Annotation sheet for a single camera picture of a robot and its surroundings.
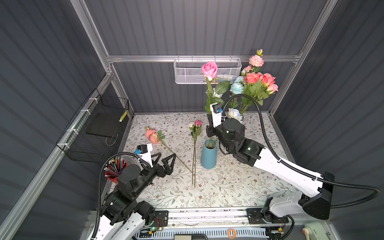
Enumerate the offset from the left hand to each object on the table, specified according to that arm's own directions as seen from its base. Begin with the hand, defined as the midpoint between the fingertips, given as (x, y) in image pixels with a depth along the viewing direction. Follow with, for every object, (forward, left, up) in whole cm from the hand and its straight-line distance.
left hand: (169, 155), depth 64 cm
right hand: (+13, -19, +9) cm, 25 cm away
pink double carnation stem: (+29, +14, -25) cm, 41 cm away
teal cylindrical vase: (+6, -19, -12) cm, 24 cm away
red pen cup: (+3, +31, -16) cm, 35 cm away
